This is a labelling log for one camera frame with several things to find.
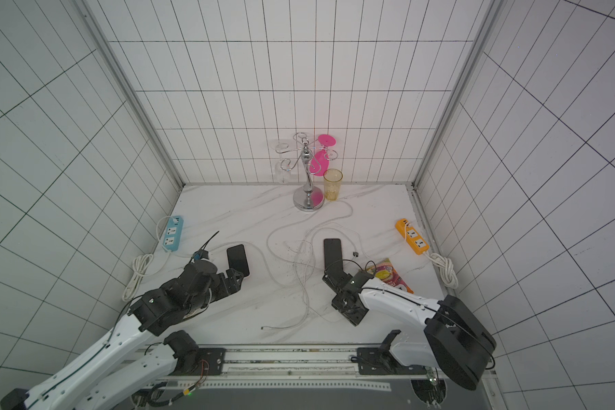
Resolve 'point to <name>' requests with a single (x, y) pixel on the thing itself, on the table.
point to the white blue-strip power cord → (139, 274)
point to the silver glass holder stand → (307, 198)
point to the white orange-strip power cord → (446, 266)
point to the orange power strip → (411, 236)
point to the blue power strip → (173, 233)
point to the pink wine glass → (320, 161)
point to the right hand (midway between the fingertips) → (333, 312)
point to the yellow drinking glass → (332, 178)
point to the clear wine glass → (284, 169)
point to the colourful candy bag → (385, 271)
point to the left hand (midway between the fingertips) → (228, 286)
